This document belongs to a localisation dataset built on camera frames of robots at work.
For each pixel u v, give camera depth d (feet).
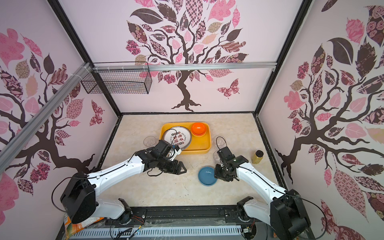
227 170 1.96
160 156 2.08
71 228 2.24
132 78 3.10
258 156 2.80
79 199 1.33
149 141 3.27
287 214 1.31
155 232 2.29
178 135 3.39
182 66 3.10
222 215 2.47
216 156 2.32
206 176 2.83
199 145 3.18
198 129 3.37
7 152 1.62
